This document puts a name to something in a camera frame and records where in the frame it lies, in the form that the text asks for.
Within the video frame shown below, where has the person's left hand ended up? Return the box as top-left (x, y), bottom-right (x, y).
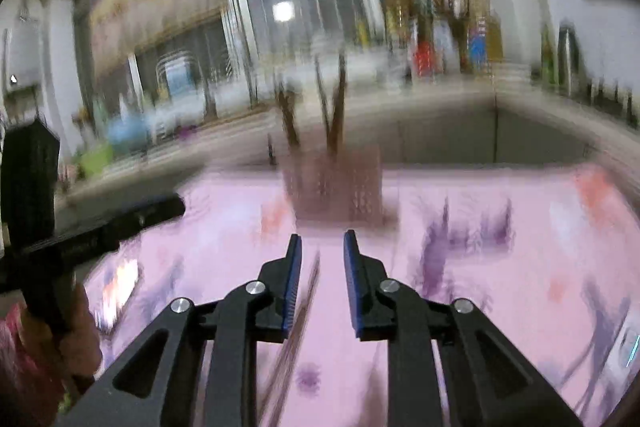
top-left (22, 284), bottom-right (104, 400)

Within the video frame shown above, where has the green plastic bowl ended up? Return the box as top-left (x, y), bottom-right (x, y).
top-left (80, 147), bottom-right (116, 178)

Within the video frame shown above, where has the yellow cooking oil bottle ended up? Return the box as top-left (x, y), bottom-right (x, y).
top-left (467, 14), bottom-right (504, 72)

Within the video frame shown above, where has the blue lidded plastic container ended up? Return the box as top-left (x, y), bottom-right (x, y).
top-left (107, 114), bottom-right (146, 152)

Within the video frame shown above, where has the kitchen counter with cabinets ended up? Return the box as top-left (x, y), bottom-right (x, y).
top-left (60, 67), bottom-right (640, 228)

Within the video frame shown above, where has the pink floral tablecloth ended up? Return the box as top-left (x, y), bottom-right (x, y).
top-left (82, 164), bottom-right (640, 427)

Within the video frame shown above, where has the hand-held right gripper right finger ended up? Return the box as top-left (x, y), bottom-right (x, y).
top-left (343, 229), bottom-right (583, 427)

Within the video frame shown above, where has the person's left forearm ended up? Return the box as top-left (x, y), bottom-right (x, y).
top-left (0, 302), bottom-right (68, 427)

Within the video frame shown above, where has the white jug with blue label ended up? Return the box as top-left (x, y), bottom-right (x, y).
top-left (162, 59), bottom-right (193, 96)

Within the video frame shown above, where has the long brown chopstick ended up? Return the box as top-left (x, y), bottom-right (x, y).
top-left (257, 249), bottom-right (322, 413)

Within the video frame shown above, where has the tall steel faucet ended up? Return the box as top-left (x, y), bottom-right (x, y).
top-left (200, 57), bottom-right (219, 118)

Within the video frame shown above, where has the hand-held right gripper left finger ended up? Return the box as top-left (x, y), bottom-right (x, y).
top-left (55, 233), bottom-right (304, 427)

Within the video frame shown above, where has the pink perforated utensil holder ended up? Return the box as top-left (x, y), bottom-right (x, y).
top-left (281, 147), bottom-right (387, 226)

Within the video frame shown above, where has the steel thermos jug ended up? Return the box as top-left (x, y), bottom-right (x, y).
top-left (557, 24), bottom-right (584, 94)

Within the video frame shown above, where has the green glass bottle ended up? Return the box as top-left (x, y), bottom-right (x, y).
top-left (541, 29), bottom-right (558, 86)

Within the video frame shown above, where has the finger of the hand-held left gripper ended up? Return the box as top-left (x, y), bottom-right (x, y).
top-left (100, 192), bottom-right (187, 250)

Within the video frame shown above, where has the bundle of wooden chopsticks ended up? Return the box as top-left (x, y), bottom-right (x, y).
top-left (272, 52), bottom-right (351, 158)

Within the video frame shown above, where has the black gas stove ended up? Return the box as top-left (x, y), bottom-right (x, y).
top-left (585, 77), bottom-right (640, 128)

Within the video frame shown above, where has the row of condiment bottles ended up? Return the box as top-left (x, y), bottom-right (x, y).
top-left (385, 0), bottom-right (506, 78)

